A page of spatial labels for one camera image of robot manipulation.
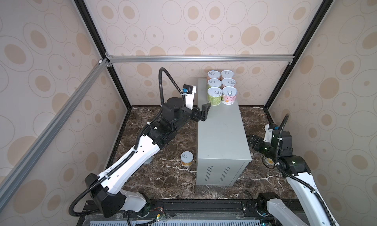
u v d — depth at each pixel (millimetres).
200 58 994
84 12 714
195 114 570
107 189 380
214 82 761
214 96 710
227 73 814
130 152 426
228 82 762
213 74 813
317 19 746
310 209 419
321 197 423
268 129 661
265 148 618
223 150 574
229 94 704
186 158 856
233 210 746
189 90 522
